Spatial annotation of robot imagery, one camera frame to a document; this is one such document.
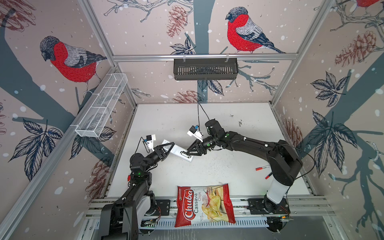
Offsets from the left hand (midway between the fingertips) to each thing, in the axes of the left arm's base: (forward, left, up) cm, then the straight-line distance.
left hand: (173, 147), depth 73 cm
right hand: (-1, -7, -6) cm, 9 cm away
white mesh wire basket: (+9, +38, +10) cm, 41 cm away
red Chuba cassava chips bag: (-23, -15, -15) cm, 32 cm away
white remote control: (-1, -2, -2) cm, 3 cm away
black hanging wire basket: (+58, -19, +8) cm, 61 cm away
